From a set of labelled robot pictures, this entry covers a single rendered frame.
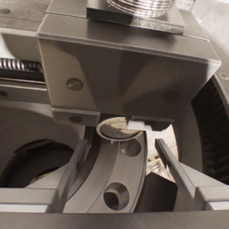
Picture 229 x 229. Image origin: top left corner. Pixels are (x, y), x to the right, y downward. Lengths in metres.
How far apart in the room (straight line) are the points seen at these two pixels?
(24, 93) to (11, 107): 0.22
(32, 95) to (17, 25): 0.09
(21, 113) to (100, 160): 0.29
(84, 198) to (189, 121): 0.17
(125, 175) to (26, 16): 0.23
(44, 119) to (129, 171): 0.31
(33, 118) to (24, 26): 0.34
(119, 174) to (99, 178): 0.03
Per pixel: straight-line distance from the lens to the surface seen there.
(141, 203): 0.25
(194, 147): 0.22
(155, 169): 5.12
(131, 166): 0.26
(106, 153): 0.26
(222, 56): 0.28
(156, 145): 0.16
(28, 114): 0.49
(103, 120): 0.18
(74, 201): 0.24
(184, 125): 0.24
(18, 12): 0.22
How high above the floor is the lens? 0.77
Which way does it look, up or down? 27 degrees down
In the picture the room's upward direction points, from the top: 152 degrees clockwise
